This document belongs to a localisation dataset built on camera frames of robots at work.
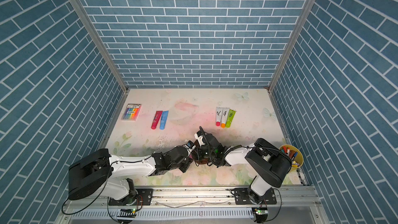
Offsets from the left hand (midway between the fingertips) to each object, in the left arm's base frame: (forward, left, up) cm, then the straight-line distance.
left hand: (194, 161), depth 84 cm
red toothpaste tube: (+28, +26, 0) cm, 38 cm away
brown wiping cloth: (+1, -4, +10) cm, 11 cm away
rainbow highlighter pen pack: (+33, +44, 0) cm, 56 cm away
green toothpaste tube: (+31, -24, +1) cm, 39 cm away
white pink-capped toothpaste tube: (+32, -15, +1) cm, 35 cm away
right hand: (+4, +1, +1) cm, 4 cm away
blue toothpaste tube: (+27, +21, 0) cm, 35 cm away
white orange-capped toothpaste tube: (+32, -20, +2) cm, 38 cm away
